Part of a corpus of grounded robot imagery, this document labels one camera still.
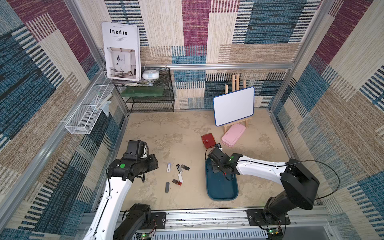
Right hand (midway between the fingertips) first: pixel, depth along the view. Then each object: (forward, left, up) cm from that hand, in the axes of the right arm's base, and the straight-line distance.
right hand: (215, 163), depth 88 cm
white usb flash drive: (-7, +20, -3) cm, 22 cm away
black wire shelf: (+50, +42, +2) cm, 65 cm away
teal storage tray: (-12, -1, -3) cm, 12 cm away
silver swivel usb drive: (-1, +22, -4) cm, 22 cm away
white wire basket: (+22, +79, +16) cm, 83 cm away
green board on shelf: (+41, +48, +21) cm, 67 cm away
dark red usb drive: (-10, +23, -3) cm, 25 cm away
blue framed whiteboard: (+33, -14, +14) cm, 38 cm away
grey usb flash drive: (-12, +28, -5) cm, 31 cm away
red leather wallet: (+17, +3, -2) cm, 18 cm away
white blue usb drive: (-1, +28, -4) cm, 28 cm away
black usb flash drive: (0, +18, -4) cm, 19 cm away
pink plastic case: (+20, -13, -2) cm, 24 cm away
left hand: (-5, +32, +14) cm, 36 cm away
